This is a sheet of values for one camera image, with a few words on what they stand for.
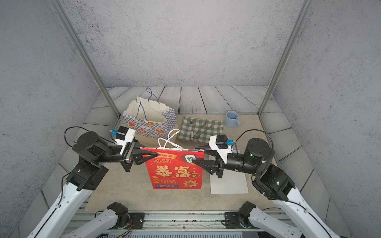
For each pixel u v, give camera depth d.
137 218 0.74
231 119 1.09
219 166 0.43
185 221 0.74
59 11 0.71
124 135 0.42
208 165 0.44
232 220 0.73
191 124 1.14
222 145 0.39
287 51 0.85
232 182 0.85
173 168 0.54
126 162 0.44
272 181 0.39
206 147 0.49
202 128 1.11
